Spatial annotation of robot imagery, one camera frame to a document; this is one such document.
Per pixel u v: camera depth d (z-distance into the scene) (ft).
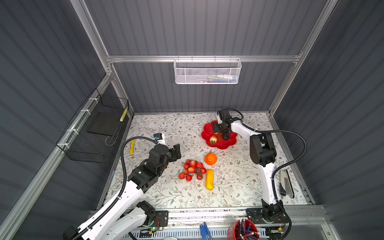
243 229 2.01
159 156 1.73
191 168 2.75
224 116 2.80
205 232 2.23
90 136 2.35
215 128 3.17
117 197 1.47
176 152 2.20
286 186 2.84
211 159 2.91
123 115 2.68
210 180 2.73
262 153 2.00
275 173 1.99
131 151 3.18
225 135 3.27
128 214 1.91
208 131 3.51
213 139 3.25
